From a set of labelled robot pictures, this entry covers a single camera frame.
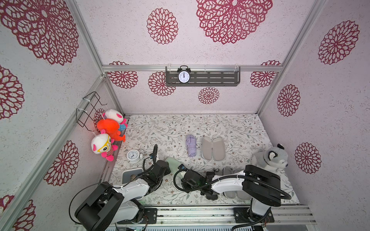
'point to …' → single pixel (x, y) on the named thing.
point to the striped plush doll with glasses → (101, 144)
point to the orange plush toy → (112, 128)
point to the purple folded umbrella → (191, 145)
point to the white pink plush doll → (117, 116)
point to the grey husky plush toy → (272, 159)
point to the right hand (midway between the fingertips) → (179, 180)
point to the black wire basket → (86, 115)
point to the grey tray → (128, 175)
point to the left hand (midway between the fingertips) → (168, 165)
